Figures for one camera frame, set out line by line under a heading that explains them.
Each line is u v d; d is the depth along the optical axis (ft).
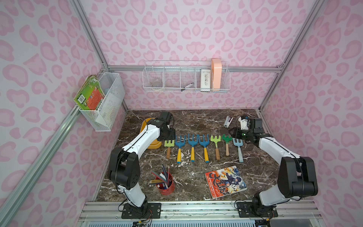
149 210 2.37
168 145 3.22
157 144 3.04
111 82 2.68
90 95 2.36
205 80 2.98
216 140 3.30
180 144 3.26
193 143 3.27
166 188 2.37
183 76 3.23
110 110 2.69
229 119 3.60
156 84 3.16
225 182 2.68
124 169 1.52
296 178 1.44
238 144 3.21
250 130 2.40
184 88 3.05
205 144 3.24
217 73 2.75
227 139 3.27
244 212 2.37
